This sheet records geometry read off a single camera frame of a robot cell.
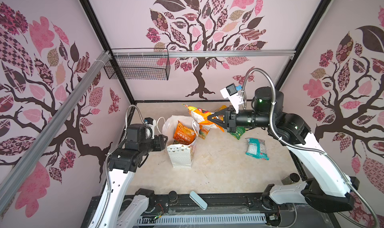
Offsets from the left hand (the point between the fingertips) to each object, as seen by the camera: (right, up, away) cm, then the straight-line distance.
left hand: (163, 141), depth 70 cm
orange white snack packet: (+21, +1, +29) cm, 36 cm away
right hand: (+21, +13, -20) cm, 32 cm away
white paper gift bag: (+8, -8, +4) cm, 12 cm away
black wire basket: (-21, +46, +24) cm, 56 cm away
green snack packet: (+46, +2, +27) cm, 53 cm away
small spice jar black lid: (+64, -20, +3) cm, 67 cm away
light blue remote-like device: (+17, -30, +2) cm, 34 cm away
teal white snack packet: (+54, -8, +19) cm, 58 cm away
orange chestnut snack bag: (+9, +1, +13) cm, 16 cm away
